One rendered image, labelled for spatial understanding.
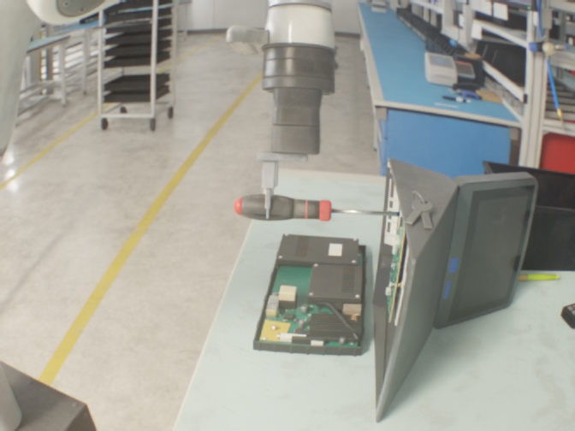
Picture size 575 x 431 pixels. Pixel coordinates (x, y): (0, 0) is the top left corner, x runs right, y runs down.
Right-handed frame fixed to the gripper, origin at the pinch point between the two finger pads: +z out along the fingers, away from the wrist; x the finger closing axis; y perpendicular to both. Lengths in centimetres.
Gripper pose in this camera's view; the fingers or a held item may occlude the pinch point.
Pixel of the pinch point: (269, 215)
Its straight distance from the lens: 60.5
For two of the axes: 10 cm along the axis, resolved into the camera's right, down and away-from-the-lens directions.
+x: 0.8, -1.1, 9.9
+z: -0.4, 9.9, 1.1
